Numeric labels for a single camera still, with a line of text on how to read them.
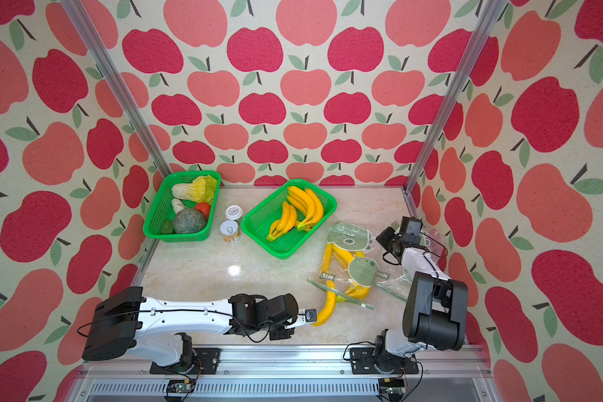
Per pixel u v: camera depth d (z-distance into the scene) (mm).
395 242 800
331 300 781
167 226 997
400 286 874
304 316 650
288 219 1008
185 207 1099
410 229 717
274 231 1010
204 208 1040
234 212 1029
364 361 733
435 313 453
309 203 1039
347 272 822
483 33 727
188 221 954
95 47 756
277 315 580
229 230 985
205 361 748
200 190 1077
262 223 1044
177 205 1101
